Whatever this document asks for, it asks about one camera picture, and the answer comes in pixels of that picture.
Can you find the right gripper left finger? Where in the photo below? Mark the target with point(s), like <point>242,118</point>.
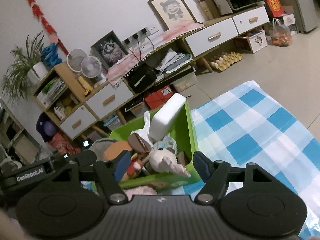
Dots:
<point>109,186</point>

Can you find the wooden white drawer cabinet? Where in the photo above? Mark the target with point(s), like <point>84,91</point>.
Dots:
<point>74,112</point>

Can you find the beige plush elephant toy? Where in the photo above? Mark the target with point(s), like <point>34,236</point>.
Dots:
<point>163,160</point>

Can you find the grey refrigerator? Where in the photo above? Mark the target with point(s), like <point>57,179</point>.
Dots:
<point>305,14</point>

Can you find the blue plush figure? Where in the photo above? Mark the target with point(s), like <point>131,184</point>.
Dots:
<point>49,56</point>

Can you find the egg tray with eggs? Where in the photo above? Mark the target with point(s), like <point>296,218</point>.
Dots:
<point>224,60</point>

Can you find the red shoebox under cabinet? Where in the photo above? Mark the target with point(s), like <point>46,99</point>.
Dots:
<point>158,98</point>

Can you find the plastic bag of oranges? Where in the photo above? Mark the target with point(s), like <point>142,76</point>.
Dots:
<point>280,34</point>

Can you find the framed cartoon girl picture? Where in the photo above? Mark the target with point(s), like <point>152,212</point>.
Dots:
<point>171,12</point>

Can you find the green plastic bin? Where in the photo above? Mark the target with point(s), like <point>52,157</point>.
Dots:
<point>155,144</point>

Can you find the red gift box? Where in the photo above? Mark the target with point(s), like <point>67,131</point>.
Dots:
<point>274,8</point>

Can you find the blue white checkered cloth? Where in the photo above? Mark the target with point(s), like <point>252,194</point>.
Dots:
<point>273,190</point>

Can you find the black box on shelf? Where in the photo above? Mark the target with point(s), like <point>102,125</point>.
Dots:
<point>140,77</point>

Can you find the white foam block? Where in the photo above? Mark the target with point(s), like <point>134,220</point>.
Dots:
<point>162,121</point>

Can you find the pink plush toy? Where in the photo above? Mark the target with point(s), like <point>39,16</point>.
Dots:
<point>141,190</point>

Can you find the pink table runner cloth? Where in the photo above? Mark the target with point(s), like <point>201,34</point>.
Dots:
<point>155,45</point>

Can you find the folded clothes on shelf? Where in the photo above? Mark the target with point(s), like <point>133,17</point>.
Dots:
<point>173,61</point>

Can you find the potted green plant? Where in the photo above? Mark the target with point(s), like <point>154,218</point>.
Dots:
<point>15,84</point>

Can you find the grey brown plush toy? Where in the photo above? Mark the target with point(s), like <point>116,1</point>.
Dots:
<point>109,149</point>

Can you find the plush hamburger toy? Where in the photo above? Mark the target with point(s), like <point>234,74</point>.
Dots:
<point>125,167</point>

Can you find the white storage box with logo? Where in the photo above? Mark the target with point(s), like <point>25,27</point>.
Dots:
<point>252,43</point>

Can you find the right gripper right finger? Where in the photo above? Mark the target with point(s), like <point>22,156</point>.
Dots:
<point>214,174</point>

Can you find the framed cat picture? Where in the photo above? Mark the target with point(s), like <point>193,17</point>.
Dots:
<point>109,50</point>

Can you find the white desk fan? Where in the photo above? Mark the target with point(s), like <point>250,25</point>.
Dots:
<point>91,67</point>
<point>75,58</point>

